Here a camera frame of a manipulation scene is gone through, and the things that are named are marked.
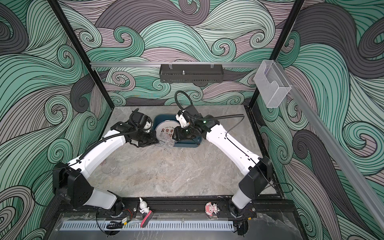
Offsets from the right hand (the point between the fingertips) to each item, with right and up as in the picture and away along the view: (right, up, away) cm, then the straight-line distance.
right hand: (176, 137), depth 74 cm
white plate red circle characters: (-9, +4, +30) cm, 31 cm away
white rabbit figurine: (-16, -34, -3) cm, 37 cm away
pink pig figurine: (+17, -35, -3) cm, 39 cm away
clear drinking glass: (-7, -4, +12) cm, 14 cm away
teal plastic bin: (+9, -7, +24) cm, 26 cm away
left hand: (-10, -3, +6) cm, 12 cm away
